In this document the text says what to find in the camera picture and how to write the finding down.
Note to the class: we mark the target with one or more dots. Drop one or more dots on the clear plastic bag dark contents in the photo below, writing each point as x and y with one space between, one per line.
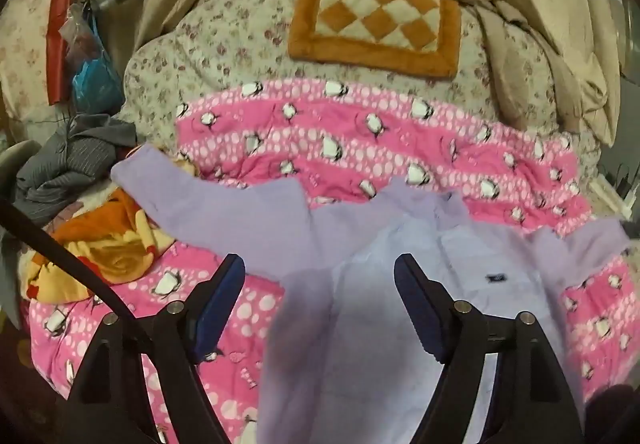
80 33

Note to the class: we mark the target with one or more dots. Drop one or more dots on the orange checkered cushion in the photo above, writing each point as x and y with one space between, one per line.
375 18

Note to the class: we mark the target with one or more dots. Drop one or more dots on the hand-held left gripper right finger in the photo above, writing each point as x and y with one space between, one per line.
419 309

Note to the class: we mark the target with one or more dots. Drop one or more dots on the pink penguin print blanket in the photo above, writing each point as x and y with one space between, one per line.
350 143

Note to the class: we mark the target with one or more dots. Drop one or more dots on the blue plastic bag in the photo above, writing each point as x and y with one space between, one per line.
97 81

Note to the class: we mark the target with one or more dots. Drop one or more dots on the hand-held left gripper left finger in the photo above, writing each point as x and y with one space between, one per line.
220 304

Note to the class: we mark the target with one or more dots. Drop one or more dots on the grey striped garment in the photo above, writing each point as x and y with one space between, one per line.
70 158

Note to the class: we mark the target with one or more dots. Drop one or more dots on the floral bed quilt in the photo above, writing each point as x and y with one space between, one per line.
225 38

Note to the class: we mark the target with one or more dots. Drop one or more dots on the red flat package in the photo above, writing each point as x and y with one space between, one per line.
57 38

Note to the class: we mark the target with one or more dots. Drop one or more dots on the lavender garment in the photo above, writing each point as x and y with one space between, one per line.
380 274

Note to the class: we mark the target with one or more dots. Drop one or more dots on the orange yellow printed blanket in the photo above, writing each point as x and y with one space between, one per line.
110 249

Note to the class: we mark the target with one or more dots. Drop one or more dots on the beige cloth garment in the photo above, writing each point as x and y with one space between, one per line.
505 38

